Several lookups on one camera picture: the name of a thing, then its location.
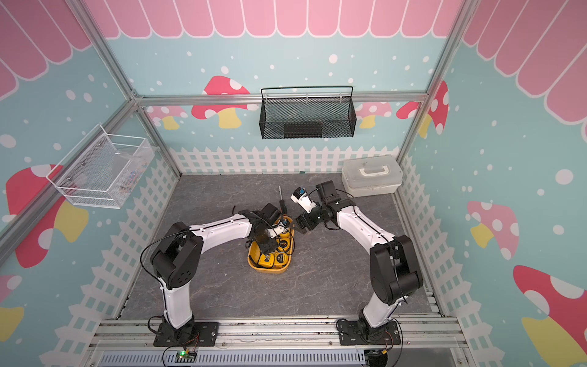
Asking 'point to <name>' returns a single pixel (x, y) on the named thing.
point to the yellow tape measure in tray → (262, 262)
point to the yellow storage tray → (277, 260)
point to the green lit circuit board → (185, 356)
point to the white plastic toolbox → (371, 176)
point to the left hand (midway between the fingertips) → (266, 244)
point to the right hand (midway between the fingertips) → (300, 218)
